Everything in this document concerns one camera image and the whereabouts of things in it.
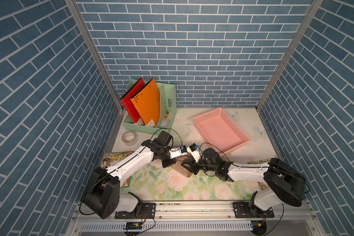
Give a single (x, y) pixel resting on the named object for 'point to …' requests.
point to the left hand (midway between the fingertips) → (177, 159)
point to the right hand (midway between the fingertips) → (183, 164)
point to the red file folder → (127, 102)
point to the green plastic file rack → (168, 104)
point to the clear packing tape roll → (130, 138)
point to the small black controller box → (133, 225)
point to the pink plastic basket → (220, 131)
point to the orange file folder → (147, 103)
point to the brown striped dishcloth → (178, 165)
